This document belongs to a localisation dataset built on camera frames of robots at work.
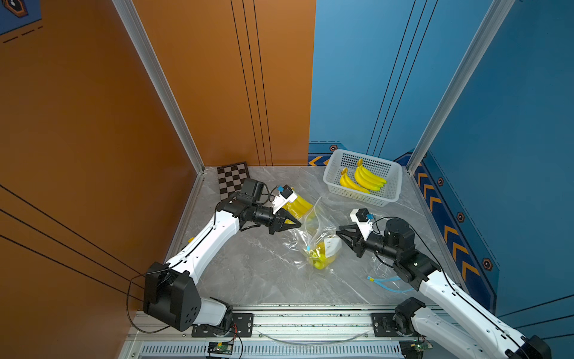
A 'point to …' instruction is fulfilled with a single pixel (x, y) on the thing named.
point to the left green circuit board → (224, 348)
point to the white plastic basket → (339, 178)
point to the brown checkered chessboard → (231, 179)
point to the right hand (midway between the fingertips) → (340, 230)
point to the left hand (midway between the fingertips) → (299, 223)
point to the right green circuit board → (421, 346)
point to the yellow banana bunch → (368, 179)
